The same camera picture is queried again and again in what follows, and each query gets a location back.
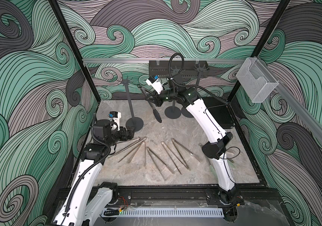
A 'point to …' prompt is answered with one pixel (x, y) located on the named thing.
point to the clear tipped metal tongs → (231, 160)
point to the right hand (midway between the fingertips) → (144, 98)
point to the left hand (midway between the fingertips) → (129, 126)
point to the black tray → (220, 110)
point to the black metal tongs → (155, 111)
